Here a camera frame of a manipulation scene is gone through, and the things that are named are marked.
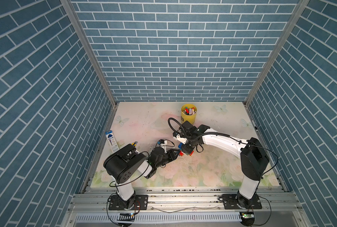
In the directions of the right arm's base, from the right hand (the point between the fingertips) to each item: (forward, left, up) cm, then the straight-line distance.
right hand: (185, 149), depth 87 cm
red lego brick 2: (-4, -4, +2) cm, 6 cm away
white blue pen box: (+5, +51, -5) cm, 51 cm away
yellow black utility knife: (+4, +35, -6) cm, 36 cm away
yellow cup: (+22, -3, +3) cm, 23 cm away
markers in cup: (+26, -2, +7) cm, 27 cm away
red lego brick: (-2, +3, -2) cm, 4 cm away
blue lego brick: (0, +3, +4) cm, 5 cm away
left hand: (-2, +2, -4) cm, 5 cm away
